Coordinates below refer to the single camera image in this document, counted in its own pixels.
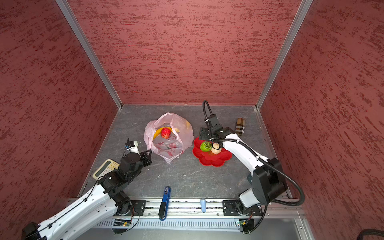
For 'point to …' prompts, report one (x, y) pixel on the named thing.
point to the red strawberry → (165, 132)
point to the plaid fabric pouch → (240, 126)
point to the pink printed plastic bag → (171, 148)
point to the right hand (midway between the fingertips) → (205, 136)
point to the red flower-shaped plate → (208, 157)
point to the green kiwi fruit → (206, 146)
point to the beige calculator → (108, 166)
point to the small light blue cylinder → (203, 203)
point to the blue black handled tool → (164, 207)
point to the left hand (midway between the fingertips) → (151, 154)
